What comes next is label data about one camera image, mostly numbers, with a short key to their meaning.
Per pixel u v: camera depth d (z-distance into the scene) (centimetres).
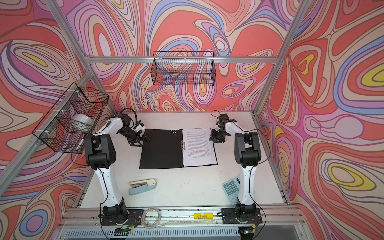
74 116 73
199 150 97
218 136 91
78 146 71
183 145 99
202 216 72
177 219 74
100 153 57
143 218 72
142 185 80
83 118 74
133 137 85
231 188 82
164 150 95
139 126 92
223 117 88
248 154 58
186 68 96
